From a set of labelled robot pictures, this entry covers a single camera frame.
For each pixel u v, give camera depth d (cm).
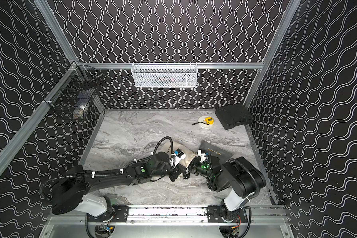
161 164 60
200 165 78
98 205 59
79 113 84
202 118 115
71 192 42
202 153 85
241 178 47
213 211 75
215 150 92
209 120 110
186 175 80
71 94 92
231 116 116
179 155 68
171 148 66
